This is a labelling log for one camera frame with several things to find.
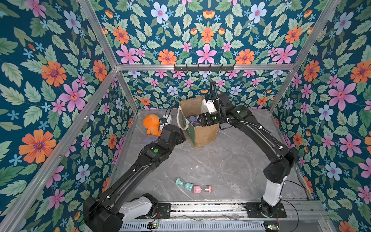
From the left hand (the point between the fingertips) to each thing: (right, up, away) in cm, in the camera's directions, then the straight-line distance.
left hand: (180, 132), depth 76 cm
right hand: (+15, +10, +2) cm, 18 cm away
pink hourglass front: (+14, -32, +3) cm, 35 cm away
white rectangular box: (-12, +8, +31) cm, 34 cm away
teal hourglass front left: (+4, -31, +4) cm, 31 cm away
